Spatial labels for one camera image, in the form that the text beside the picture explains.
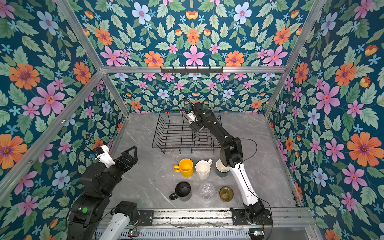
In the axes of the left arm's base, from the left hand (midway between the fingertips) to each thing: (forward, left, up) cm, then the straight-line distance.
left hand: (133, 148), depth 63 cm
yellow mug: (+3, -20, -29) cm, 36 cm away
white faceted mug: (0, -30, -28) cm, 41 cm away
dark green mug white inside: (-4, -40, -22) cm, 46 cm away
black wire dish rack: (+31, -10, -31) cm, 45 cm away
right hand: (+32, -29, -22) cm, 49 cm away
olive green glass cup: (-14, -42, -31) cm, 54 cm away
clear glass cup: (-11, -32, -31) cm, 46 cm away
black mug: (-11, -18, -32) cm, 38 cm away
